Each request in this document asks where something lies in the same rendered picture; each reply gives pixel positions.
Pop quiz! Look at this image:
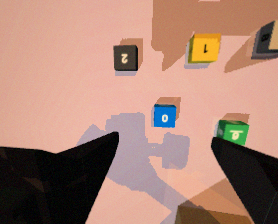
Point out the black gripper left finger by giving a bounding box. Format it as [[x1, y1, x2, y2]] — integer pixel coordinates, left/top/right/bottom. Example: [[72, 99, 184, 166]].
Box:
[[0, 131, 119, 224]]

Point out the green block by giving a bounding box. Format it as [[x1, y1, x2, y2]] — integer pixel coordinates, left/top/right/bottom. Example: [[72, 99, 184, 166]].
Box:
[[216, 120, 249, 146]]

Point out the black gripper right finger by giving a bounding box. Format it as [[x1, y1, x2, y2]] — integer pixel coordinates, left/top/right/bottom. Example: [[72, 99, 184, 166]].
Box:
[[211, 137, 278, 224]]

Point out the blue block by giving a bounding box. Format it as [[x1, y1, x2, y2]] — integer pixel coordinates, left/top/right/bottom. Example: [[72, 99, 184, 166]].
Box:
[[154, 104, 176, 128]]

